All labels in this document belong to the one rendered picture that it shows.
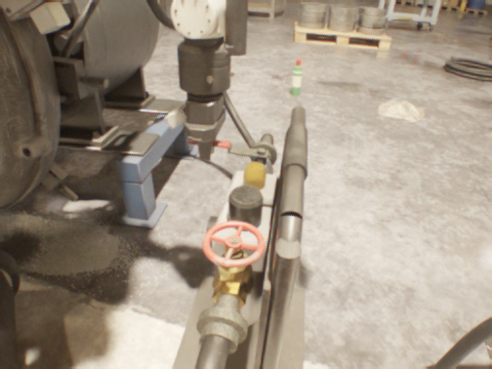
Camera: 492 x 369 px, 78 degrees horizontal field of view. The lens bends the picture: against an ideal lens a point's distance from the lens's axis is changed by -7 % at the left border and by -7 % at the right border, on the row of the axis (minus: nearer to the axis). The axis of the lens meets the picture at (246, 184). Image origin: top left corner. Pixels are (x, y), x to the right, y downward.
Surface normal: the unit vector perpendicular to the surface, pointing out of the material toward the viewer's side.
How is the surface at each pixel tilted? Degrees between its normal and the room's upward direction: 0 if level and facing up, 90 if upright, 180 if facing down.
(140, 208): 90
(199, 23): 90
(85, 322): 0
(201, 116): 90
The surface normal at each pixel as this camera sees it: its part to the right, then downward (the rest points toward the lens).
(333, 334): 0.04, -0.82
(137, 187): -0.16, 0.55
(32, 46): 0.98, 0.02
